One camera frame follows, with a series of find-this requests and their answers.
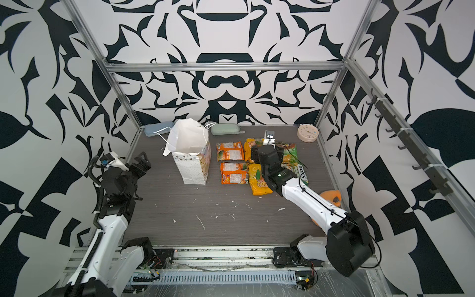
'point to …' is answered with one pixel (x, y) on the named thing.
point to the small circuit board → (304, 279)
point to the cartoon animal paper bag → (188, 140)
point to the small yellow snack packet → (258, 185)
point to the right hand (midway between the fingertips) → (266, 144)
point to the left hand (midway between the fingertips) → (135, 155)
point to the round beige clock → (307, 133)
